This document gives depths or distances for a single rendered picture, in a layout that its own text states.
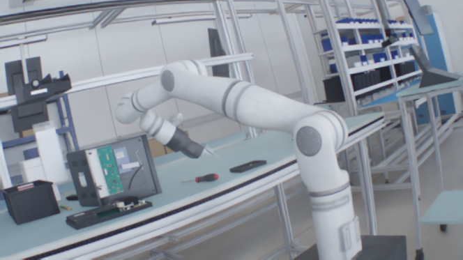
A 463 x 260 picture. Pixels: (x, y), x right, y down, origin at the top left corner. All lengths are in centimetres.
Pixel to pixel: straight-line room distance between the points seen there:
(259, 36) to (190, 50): 168
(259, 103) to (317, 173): 20
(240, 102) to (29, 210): 89
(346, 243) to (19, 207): 108
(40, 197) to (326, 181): 101
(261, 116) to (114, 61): 519
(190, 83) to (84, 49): 492
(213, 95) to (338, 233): 42
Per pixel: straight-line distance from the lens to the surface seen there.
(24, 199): 143
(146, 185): 137
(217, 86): 91
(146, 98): 116
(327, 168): 76
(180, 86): 98
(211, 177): 135
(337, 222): 80
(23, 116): 311
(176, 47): 657
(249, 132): 252
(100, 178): 130
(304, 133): 76
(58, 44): 574
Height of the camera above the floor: 124
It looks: 1 degrees down
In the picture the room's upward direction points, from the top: 14 degrees counter-clockwise
